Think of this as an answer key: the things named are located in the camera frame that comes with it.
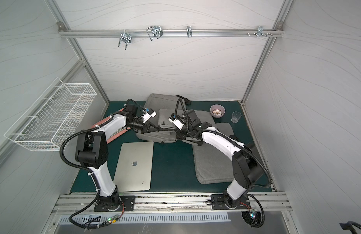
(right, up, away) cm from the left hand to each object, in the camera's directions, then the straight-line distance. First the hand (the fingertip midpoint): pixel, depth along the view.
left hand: (157, 129), depth 88 cm
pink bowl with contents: (+42, +12, +23) cm, 50 cm away
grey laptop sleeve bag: (+5, -4, +8) cm, 10 cm away
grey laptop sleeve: (+34, -21, -4) cm, 40 cm away
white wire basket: (-47, +5, -20) cm, 52 cm away
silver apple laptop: (-13, -24, -3) cm, 27 cm away
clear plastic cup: (+56, +8, +19) cm, 60 cm away
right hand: (+12, +1, -2) cm, 12 cm away
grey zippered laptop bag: (-5, +20, +26) cm, 33 cm away
